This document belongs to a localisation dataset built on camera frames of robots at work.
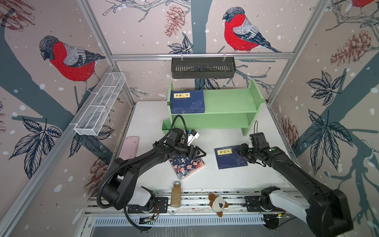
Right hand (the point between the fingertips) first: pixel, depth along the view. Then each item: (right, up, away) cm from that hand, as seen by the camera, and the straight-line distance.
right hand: (237, 153), depth 84 cm
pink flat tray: (-69, 0, +13) cm, 70 cm away
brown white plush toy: (-13, -22, -13) cm, 29 cm away
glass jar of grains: (-34, -19, -13) cm, 42 cm away
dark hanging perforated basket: (-18, +56, +20) cm, 62 cm away
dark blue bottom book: (-4, -4, +6) cm, 8 cm away
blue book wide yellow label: (-29, +25, -8) cm, 39 cm away
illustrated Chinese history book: (-31, -8, +1) cm, 32 cm away
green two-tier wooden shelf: (-9, +26, -5) cm, 28 cm away
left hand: (-21, +1, -7) cm, 22 cm away
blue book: (-31, +31, -5) cm, 44 cm away
